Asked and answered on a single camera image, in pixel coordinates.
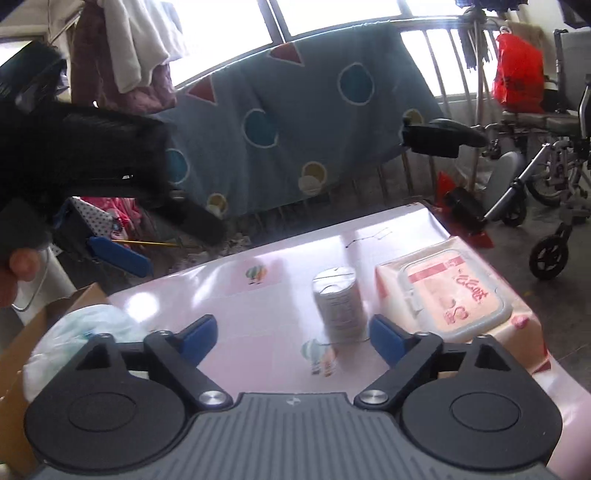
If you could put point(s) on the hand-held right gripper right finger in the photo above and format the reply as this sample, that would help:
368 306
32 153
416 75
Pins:
385 337

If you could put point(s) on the beige hanging cloth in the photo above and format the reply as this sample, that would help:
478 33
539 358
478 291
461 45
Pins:
531 32

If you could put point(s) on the pink wet wipes pack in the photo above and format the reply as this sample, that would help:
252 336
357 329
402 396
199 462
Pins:
452 286

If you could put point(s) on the person's left hand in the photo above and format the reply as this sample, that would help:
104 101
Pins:
25 265

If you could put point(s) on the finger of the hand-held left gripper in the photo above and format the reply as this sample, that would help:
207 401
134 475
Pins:
122 258
198 221

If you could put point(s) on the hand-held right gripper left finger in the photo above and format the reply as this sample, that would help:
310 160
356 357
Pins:
201 334

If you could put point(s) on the window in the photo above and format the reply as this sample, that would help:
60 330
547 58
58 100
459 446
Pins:
332 14

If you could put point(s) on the white hanging garment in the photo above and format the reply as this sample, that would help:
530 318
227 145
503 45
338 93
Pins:
134 41

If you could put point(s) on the brown cardboard box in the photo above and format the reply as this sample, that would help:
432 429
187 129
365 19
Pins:
76 299

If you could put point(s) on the wheelchair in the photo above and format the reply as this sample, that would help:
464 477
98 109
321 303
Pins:
438 136

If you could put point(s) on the red plastic bag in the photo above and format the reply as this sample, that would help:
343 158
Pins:
517 78

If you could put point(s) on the white plastic bag blue print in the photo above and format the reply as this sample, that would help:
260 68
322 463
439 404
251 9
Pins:
87 323

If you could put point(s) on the dark hanging clothes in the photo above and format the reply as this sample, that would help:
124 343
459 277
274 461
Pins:
473 41

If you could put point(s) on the mauve hanging garment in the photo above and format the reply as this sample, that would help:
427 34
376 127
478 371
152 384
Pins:
92 69

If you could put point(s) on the metal railing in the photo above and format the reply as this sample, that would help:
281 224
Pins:
434 64

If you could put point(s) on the yellow stick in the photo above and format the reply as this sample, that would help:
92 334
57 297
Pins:
147 243

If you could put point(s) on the white polka dot cloth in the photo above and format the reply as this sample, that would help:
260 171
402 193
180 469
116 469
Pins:
94 219

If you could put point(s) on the white tin can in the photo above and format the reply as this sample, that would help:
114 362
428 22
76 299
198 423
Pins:
339 304

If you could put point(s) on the white bucket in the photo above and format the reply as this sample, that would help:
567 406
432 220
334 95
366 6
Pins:
55 277

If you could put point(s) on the pink garment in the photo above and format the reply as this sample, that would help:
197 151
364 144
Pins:
120 212

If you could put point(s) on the blue printed blanket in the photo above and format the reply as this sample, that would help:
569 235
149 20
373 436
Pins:
286 92

